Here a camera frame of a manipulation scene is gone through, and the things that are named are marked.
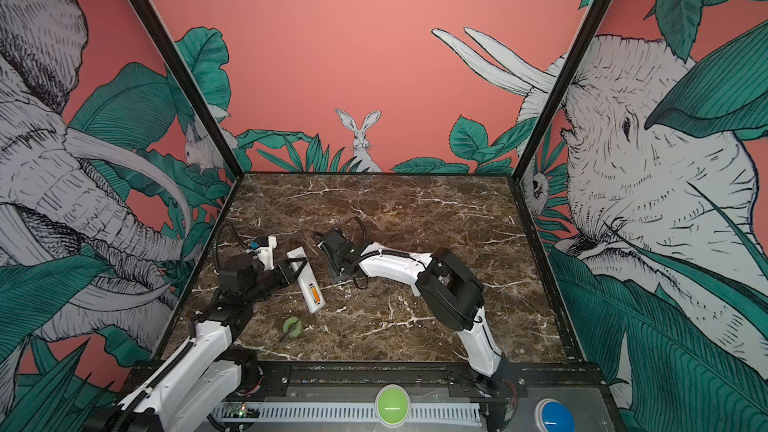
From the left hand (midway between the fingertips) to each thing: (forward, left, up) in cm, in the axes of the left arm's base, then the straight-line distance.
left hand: (305, 257), depth 81 cm
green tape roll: (-14, +5, -13) cm, 20 cm away
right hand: (+2, -7, -9) cm, 12 cm away
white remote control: (-5, 0, -4) cm, 7 cm away
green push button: (-34, -23, -12) cm, 43 cm away
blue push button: (-38, -61, -12) cm, 72 cm away
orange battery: (-8, -2, -7) cm, 11 cm away
